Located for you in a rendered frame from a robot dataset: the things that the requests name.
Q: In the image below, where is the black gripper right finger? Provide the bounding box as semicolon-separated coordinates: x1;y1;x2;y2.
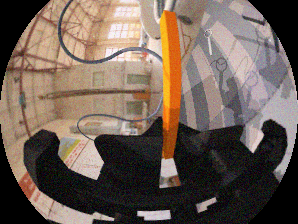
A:
173;123;243;185

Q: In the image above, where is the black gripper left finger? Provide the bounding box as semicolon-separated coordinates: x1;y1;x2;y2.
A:
94;117;164;179

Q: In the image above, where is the orange handle with grey loop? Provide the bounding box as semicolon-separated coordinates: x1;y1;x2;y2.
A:
153;0;182;160

